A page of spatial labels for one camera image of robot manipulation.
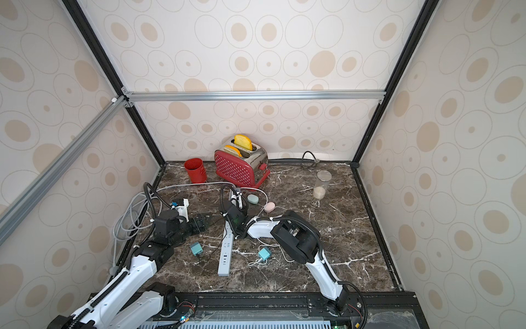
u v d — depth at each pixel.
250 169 0.97
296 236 0.55
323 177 0.95
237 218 0.74
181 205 0.73
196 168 1.03
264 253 0.83
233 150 0.97
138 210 1.03
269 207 0.99
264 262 0.83
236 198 0.81
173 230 0.64
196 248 0.86
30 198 0.54
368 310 0.70
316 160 1.21
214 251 0.87
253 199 1.02
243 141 1.04
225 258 0.82
